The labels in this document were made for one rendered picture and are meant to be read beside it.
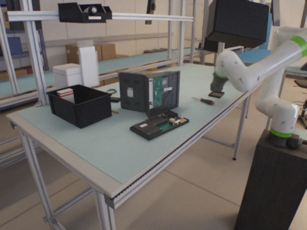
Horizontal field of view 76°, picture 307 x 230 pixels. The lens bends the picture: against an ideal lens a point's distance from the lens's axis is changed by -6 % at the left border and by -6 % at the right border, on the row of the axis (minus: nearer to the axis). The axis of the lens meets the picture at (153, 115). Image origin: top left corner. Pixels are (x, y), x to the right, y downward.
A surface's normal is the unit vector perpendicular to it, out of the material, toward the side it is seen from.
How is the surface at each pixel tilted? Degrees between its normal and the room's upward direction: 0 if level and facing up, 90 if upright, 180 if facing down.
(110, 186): 0
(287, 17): 90
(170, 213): 0
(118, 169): 0
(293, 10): 90
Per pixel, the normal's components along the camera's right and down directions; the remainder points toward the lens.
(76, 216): 0.00, -0.91
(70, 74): 0.78, 0.26
